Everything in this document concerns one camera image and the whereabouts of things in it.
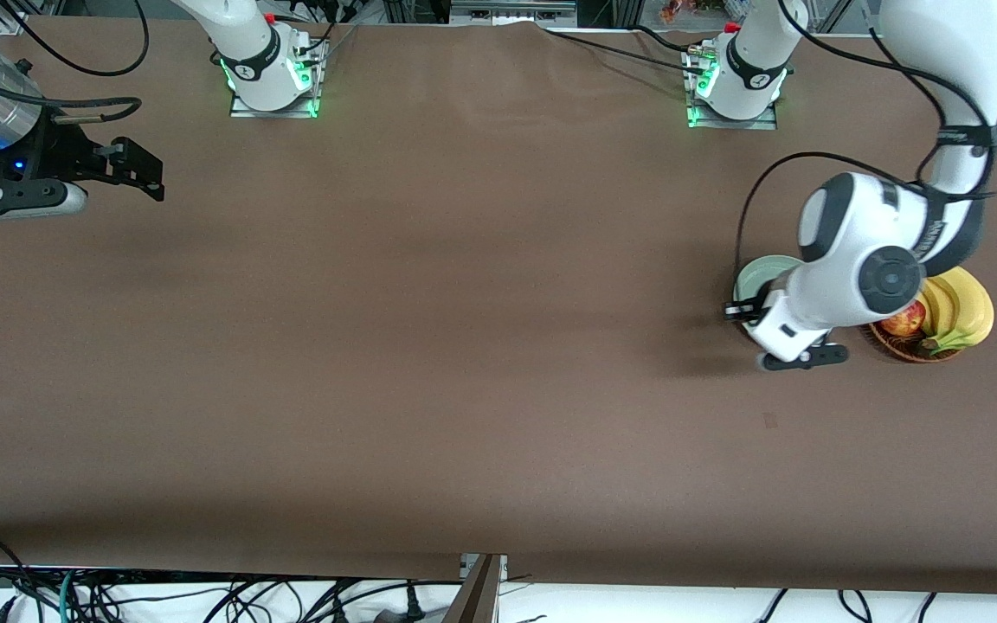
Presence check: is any pale green round plate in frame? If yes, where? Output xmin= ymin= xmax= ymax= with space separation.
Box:
xmin=733 ymin=254 xmax=805 ymax=305

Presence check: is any woven wicker basket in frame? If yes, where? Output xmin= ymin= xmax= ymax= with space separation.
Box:
xmin=860 ymin=320 xmax=972 ymax=364

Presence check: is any red apple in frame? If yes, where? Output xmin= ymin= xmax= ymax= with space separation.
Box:
xmin=881 ymin=299 xmax=929 ymax=338

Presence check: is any yellow banana bunch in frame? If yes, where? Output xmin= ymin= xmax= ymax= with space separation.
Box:
xmin=916 ymin=265 xmax=995 ymax=356

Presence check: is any paper table cover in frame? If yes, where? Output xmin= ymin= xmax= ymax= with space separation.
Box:
xmin=0 ymin=17 xmax=997 ymax=598

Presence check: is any grey device behind table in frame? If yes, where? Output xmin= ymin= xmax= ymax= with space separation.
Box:
xmin=449 ymin=0 xmax=578 ymax=26

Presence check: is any dark table support beam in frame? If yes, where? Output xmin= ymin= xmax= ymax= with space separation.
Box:
xmin=443 ymin=554 xmax=504 ymax=623

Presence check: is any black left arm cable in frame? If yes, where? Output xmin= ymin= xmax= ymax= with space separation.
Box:
xmin=733 ymin=0 xmax=997 ymax=300

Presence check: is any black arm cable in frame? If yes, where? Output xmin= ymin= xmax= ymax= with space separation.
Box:
xmin=0 ymin=0 xmax=150 ymax=124
xmin=733 ymin=0 xmax=997 ymax=300

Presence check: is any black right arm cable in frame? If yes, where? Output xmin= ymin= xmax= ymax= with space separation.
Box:
xmin=0 ymin=0 xmax=150 ymax=124

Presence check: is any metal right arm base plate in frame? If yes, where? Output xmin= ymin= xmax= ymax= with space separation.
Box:
xmin=229 ymin=35 xmax=327 ymax=119

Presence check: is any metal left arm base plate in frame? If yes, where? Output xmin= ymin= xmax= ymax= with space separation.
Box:
xmin=686 ymin=48 xmax=779 ymax=131

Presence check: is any black cable on table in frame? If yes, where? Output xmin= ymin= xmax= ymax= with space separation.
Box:
xmin=542 ymin=26 xmax=707 ymax=75

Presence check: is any white metal bracket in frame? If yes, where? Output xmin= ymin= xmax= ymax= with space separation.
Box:
xmin=460 ymin=553 xmax=509 ymax=583

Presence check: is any black floor cable bundle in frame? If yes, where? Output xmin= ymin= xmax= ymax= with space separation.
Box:
xmin=0 ymin=526 xmax=465 ymax=623

